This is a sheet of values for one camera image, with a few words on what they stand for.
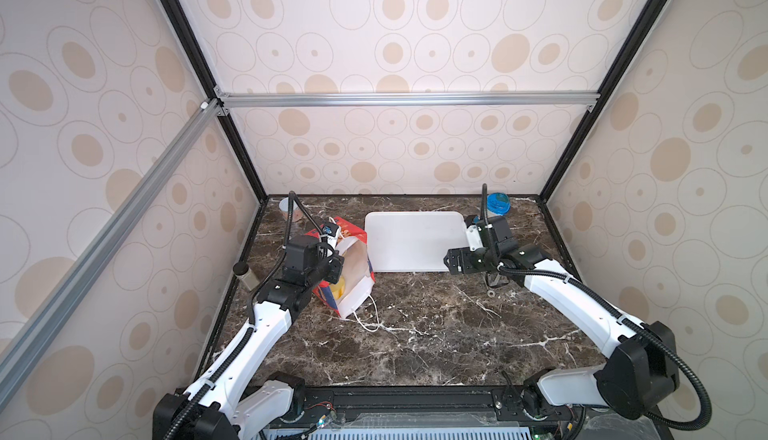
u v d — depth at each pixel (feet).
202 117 2.72
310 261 1.97
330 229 2.23
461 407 2.46
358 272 3.09
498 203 3.48
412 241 3.48
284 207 3.83
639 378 1.33
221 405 1.29
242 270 2.88
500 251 2.04
